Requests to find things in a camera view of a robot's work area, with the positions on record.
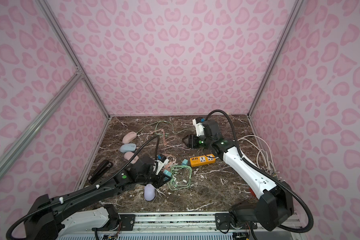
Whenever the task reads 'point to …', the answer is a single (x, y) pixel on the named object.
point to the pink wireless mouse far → (129, 137)
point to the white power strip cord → (263, 146)
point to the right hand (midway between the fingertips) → (187, 140)
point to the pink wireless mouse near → (128, 155)
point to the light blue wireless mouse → (127, 147)
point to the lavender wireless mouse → (149, 192)
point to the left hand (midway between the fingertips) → (170, 178)
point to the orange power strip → (202, 160)
